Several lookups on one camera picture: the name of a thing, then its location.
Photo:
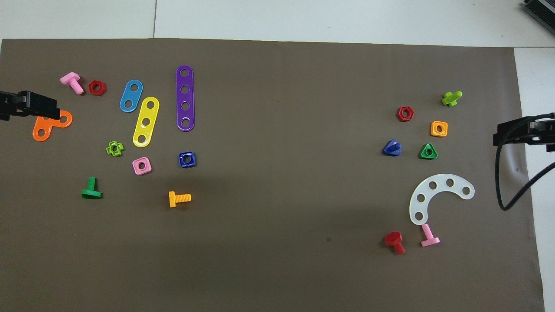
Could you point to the brown table mat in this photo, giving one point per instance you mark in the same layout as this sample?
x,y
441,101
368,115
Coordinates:
x,y
277,260

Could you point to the blue two-hole plastic plate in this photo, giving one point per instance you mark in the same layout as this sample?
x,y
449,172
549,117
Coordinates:
x,y
131,96

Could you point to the light green cross screw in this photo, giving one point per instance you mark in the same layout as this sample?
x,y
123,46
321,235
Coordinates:
x,y
451,99

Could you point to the green triangular plastic nut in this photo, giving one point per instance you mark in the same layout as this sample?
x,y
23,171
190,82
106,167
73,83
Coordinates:
x,y
422,155

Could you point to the red hexagonal plastic nut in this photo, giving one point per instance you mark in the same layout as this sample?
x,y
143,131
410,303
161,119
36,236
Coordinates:
x,y
399,114
91,86

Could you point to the blue square plastic nut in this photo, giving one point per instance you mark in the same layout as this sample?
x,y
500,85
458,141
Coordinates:
x,y
181,164

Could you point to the purple four-hole plastic plate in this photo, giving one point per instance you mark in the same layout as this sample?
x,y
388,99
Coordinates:
x,y
184,98

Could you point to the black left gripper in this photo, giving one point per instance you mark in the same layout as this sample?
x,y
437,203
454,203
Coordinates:
x,y
30,100

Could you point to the orange square plastic nut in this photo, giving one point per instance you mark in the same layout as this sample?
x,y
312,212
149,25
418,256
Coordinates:
x,y
433,133

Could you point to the pink square plastic nut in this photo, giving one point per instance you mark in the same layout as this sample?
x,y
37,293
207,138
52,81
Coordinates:
x,y
135,170

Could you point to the yellow plastic screw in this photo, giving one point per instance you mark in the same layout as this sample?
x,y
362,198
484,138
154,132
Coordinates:
x,y
172,199

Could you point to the pink plastic screw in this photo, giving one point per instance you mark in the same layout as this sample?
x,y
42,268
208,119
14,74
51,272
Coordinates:
x,y
429,242
70,79

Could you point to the white curved five-hole plate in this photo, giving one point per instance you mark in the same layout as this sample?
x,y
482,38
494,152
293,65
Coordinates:
x,y
441,181

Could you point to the red plastic screw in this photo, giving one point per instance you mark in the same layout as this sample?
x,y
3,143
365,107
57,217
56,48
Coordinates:
x,y
393,238

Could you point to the yellow three-hole plastic plate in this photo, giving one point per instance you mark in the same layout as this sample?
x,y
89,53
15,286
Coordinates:
x,y
148,113

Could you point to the orange heart-shaped plastic plate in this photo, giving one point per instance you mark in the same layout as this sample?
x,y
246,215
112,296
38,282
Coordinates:
x,y
52,126

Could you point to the dark green plastic screw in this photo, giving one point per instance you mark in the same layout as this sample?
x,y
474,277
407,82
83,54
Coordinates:
x,y
91,193

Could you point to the grey ribbed electronics box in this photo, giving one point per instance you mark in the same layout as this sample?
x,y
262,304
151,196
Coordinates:
x,y
544,8

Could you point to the blue plastic screw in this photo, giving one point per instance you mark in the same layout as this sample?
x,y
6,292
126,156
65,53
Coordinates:
x,y
392,149

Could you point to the light green cross nut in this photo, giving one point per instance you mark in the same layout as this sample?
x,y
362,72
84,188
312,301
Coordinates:
x,y
109,150

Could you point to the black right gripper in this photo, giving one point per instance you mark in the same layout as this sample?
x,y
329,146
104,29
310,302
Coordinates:
x,y
531,130

